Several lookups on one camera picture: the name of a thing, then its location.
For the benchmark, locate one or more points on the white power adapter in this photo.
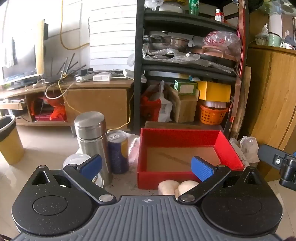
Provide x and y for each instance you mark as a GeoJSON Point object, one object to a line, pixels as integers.
{"type": "Point", "coordinates": [101, 77]}

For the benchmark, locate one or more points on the orange plastic basket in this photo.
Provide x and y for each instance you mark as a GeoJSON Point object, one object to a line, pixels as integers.
{"type": "Point", "coordinates": [212, 115]}

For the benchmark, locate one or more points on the flat cardboard sheet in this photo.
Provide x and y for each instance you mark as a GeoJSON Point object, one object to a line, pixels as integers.
{"type": "Point", "coordinates": [245, 104]}

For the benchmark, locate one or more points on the television monitor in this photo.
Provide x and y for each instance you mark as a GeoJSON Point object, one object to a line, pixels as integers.
{"type": "Point", "coordinates": [18, 62]}

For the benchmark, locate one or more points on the green bottle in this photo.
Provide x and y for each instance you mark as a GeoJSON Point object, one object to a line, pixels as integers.
{"type": "Point", "coordinates": [194, 8]}

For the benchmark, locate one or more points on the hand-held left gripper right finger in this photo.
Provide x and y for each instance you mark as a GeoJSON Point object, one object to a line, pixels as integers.
{"type": "Point", "coordinates": [202, 168]}

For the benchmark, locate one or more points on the black router with antennas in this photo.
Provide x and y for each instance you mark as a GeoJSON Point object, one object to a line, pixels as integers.
{"type": "Point", "coordinates": [84, 70]}

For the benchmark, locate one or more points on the glass coffee jar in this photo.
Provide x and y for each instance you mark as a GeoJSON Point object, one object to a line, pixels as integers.
{"type": "Point", "coordinates": [74, 160]}

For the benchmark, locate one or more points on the green cup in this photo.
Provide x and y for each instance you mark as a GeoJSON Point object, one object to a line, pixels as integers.
{"type": "Point", "coordinates": [274, 39]}

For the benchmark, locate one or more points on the steel cooking pot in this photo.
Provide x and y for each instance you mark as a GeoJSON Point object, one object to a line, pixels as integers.
{"type": "Point", "coordinates": [171, 42]}

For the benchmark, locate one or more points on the blue yellow drink can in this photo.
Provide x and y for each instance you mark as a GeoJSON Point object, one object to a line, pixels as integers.
{"type": "Point", "coordinates": [116, 155]}

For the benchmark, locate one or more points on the white plush bear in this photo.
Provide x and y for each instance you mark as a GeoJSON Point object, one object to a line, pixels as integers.
{"type": "Point", "coordinates": [167, 187]}

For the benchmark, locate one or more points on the green box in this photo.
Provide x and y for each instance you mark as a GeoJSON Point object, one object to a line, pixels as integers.
{"type": "Point", "coordinates": [185, 88]}

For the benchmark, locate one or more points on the clear bubble wrap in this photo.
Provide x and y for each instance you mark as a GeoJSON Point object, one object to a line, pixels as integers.
{"type": "Point", "coordinates": [161, 55]}

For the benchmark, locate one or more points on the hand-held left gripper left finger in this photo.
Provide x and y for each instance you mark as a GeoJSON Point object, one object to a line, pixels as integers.
{"type": "Point", "coordinates": [91, 165]}

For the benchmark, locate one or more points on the stainless steel thermos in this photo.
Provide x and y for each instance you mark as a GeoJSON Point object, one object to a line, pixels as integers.
{"type": "Point", "coordinates": [92, 139]}

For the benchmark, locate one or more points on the red cardboard box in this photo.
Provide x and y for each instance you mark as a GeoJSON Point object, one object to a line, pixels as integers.
{"type": "Point", "coordinates": [148, 180]}

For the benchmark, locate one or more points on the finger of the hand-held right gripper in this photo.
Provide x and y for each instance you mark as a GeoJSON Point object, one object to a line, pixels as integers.
{"type": "Point", "coordinates": [275, 157]}

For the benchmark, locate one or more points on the wooden cupboard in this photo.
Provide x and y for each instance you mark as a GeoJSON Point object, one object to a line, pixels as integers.
{"type": "Point", "coordinates": [272, 92]}

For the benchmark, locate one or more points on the black shelf rack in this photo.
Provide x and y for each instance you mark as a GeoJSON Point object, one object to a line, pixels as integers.
{"type": "Point", "coordinates": [138, 69]}

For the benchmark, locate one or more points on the pink lidded pan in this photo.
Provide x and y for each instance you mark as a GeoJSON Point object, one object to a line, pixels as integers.
{"type": "Point", "coordinates": [212, 52]}

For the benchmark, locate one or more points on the red banner strip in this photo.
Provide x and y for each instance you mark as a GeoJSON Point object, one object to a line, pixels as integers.
{"type": "Point", "coordinates": [241, 46]}

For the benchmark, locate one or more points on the pink plastic bag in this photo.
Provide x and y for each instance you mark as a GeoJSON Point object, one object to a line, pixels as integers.
{"type": "Point", "coordinates": [222, 38]}

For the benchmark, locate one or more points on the white bowl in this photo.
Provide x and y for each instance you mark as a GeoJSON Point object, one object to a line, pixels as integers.
{"type": "Point", "coordinates": [171, 8]}

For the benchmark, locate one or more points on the red white plastic bag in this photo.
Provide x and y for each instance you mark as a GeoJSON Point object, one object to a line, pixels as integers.
{"type": "Point", "coordinates": [150, 106]}

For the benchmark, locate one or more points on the wooden television cabinet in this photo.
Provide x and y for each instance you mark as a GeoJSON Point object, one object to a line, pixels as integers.
{"type": "Point", "coordinates": [97, 104]}

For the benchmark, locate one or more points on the brown cardboard box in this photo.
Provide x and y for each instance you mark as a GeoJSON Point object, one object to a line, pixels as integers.
{"type": "Point", "coordinates": [185, 109]}

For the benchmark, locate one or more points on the yellow trash bin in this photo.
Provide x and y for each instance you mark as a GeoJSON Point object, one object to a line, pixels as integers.
{"type": "Point", "coordinates": [11, 148]}

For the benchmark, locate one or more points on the white power strip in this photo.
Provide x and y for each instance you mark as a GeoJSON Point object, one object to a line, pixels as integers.
{"type": "Point", "coordinates": [84, 78]}

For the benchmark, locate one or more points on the yellow box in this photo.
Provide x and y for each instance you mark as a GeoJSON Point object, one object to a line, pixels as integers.
{"type": "Point", "coordinates": [215, 91]}

